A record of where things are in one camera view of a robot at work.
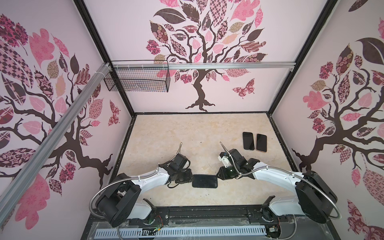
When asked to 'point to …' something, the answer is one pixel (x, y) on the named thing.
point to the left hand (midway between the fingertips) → (193, 181)
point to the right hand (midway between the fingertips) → (217, 174)
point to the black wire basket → (138, 76)
